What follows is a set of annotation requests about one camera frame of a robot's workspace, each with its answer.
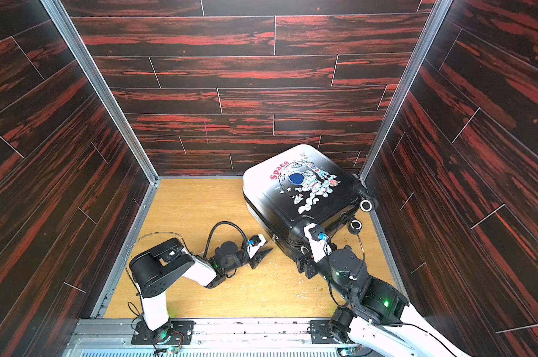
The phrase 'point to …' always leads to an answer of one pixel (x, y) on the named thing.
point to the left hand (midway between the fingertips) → (270, 246)
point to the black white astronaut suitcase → (288, 190)
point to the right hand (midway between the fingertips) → (307, 238)
